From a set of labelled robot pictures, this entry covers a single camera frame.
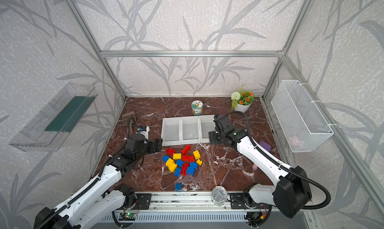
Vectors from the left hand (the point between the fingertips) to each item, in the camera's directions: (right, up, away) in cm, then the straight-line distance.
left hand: (158, 136), depth 83 cm
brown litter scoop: (-31, +9, +25) cm, 41 cm away
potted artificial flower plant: (+52, +21, +19) cm, 60 cm away
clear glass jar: (+33, -27, -12) cm, 44 cm away
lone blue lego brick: (+12, -25, -6) cm, 29 cm away
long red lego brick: (+14, -19, 0) cm, 24 cm away
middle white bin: (+16, +1, +16) cm, 23 cm away
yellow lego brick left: (+7, -17, +1) cm, 18 cm away
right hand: (+31, +3, +1) cm, 31 cm away
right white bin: (+28, +4, +19) cm, 34 cm away
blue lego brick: (+18, -19, 0) cm, 26 cm away
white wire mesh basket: (+66, +8, -22) cm, 70 cm away
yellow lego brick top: (+10, -13, +5) cm, 17 cm away
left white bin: (+3, 0, +18) cm, 18 cm away
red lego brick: (+5, -11, +7) cm, 14 cm away
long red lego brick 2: (+15, -10, +7) cm, 19 cm away
